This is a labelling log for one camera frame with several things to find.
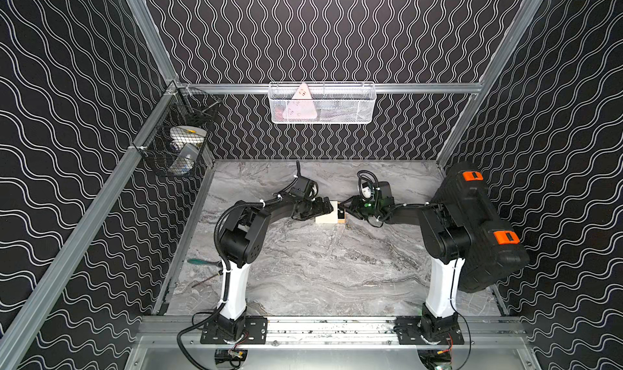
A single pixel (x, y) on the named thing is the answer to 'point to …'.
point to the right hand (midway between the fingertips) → (342, 206)
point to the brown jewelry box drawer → (341, 216)
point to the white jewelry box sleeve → (331, 217)
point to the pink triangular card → (302, 105)
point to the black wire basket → (185, 109)
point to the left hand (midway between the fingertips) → (326, 207)
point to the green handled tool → (194, 261)
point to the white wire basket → (322, 102)
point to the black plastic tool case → (497, 251)
